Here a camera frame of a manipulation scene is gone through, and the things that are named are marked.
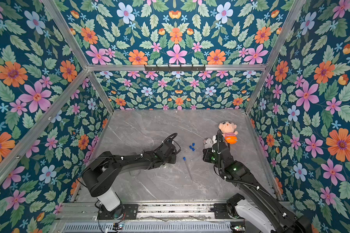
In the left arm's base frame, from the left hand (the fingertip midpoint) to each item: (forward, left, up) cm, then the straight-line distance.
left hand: (177, 154), depth 92 cm
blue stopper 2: (+8, -12, -2) cm, 14 cm away
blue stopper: (+5, -11, -3) cm, 12 cm away
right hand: (-5, -16, +15) cm, 22 cm away
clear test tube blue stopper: (-2, -4, -3) cm, 6 cm away
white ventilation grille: (-36, +17, -7) cm, 40 cm away
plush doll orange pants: (+15, -37, +2) cm, 40 cm away
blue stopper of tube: (+7, -9, -3) cm, 12 cm away
